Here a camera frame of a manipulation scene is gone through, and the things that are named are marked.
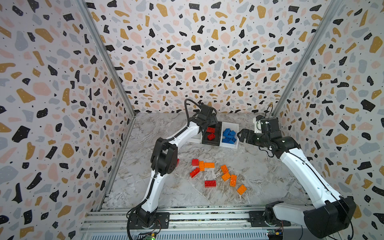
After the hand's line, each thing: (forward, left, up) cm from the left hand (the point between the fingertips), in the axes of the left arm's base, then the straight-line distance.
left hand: (215, 116), depth 95 cm
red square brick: (-23, +25, -18) cm, 38 cm away
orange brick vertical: (-26, +9, -17) cm, 32 cm away
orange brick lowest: (-40, -13, -17) cm, 46 cm away
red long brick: (-4, +2, -17) cm, 18 cm away
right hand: (-19, -13, +8) cm, 25 cm away
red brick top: (0, +2, -14) cm, 15 cm away
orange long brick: (-35, -9, -18) cm, 40 cm away
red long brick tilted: (-31, +14, -16) cm, 37 cm away
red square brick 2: (-24, +13, -16) cm, 32 cm away
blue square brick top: (-2, -13, -16) cm, 21 cm away
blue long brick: (-7, -9, -17) cm, 20 cm away
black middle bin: (-7, -1, -18) cm, 20 cm away
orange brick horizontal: (-26, +4, -17) cm, 31 cm away
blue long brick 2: (-2, -9, -15) cm, 17 cm away
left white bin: (-7, +12, -15) cm, 20 cm away
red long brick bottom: (-37, +4, -18) cm, 41 cm away
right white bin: (+2, -14, -13) cm, 19 cm away
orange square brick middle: (-33, -5, -17) cm, 37 cm away
